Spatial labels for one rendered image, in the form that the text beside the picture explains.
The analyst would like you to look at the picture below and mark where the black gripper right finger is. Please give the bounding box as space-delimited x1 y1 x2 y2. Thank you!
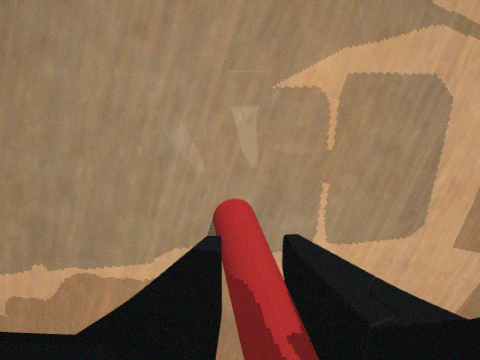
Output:
283 235 480 360

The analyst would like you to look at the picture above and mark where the red peg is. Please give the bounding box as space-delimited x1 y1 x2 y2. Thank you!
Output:
213 199 319 360

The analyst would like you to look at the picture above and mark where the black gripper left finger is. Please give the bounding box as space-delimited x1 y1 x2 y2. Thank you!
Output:
0 236 223 360

